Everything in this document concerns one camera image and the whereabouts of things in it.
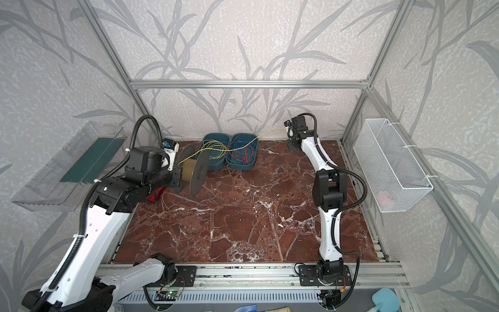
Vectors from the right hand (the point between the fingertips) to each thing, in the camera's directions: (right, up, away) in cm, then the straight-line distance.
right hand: (297, 136), depth 101 cm
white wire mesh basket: (+23, -18, -40) cm, 50 cm away
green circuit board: (-52, -61, -31) cm, 86 cm away
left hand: (-47, -13, -34) cm, 60 cm away
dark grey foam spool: (-44, -16, -30) cm, 56 cm away
